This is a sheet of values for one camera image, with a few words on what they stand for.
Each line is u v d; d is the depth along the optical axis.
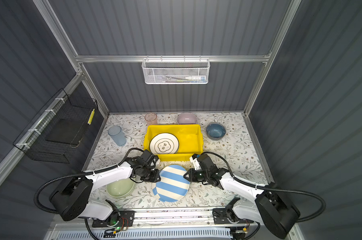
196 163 0.78
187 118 1.12
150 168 0.77
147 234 0.77
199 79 0.89
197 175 0.74
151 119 0.99
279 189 0.45
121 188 0.79
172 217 0.75
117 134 0.91
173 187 0.81
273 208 0.42
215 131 1.07
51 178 0.68
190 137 1.05
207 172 0.65
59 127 0.74
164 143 0.99
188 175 0.81
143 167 0.67
